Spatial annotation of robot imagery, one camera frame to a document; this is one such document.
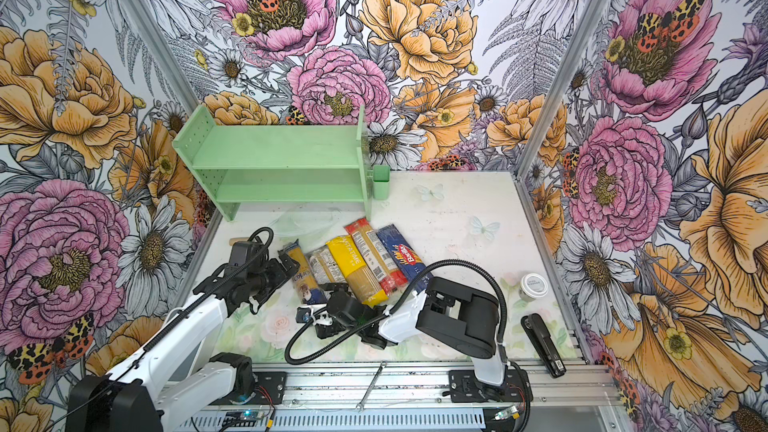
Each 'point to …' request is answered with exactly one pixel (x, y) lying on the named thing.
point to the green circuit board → (242, 419)
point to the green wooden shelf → (277, 163)
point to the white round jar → (532, 285)
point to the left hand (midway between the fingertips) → (288, 282)
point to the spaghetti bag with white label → (324, 266)
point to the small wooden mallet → (237, 239)
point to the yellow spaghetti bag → (363, 283)
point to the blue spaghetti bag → (407, 259)
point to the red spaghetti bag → (375, 256)
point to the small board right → (511, 411)
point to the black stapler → (541, 338)
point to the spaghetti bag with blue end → (309, 289)
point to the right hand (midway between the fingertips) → (324, 304)
